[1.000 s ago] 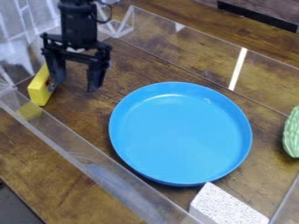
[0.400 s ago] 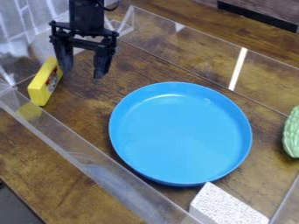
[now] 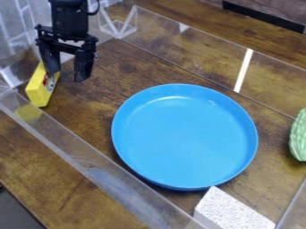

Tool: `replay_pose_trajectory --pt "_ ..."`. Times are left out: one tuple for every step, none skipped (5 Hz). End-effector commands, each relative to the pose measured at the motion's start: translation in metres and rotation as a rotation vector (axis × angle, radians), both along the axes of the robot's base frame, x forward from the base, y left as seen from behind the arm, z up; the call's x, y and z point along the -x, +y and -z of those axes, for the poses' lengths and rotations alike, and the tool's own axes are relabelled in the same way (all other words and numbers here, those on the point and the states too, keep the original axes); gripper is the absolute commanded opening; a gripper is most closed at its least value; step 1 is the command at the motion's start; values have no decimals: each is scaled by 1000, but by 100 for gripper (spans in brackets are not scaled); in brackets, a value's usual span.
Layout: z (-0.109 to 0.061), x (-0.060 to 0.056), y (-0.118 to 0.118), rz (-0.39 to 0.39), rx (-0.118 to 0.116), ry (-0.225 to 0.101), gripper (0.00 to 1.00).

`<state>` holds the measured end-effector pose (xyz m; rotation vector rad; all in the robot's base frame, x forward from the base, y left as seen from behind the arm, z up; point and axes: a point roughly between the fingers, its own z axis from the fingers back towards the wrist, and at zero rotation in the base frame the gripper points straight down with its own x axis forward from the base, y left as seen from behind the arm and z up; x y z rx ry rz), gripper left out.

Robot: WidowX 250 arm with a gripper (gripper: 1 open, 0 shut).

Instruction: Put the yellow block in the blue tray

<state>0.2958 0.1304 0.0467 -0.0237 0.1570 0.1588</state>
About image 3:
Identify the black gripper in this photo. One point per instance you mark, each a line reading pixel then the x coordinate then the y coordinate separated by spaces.
pixel 67 36

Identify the yellow block with label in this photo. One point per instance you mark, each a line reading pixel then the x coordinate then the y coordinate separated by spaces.
pixel 40 86

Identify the blue round tray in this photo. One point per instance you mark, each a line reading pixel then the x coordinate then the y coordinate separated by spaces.
pixel 184 136

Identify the white speckled foam block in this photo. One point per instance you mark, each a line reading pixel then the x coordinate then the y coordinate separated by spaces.
pixel 219 211

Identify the black bar on table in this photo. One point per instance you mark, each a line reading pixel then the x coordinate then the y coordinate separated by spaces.
pixel 283 23

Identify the green textured object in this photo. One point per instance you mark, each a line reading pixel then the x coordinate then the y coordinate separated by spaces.
pixel 296 137

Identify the clear acrylic enclosure wall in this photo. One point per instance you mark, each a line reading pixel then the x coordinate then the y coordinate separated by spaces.
pixel 57 162

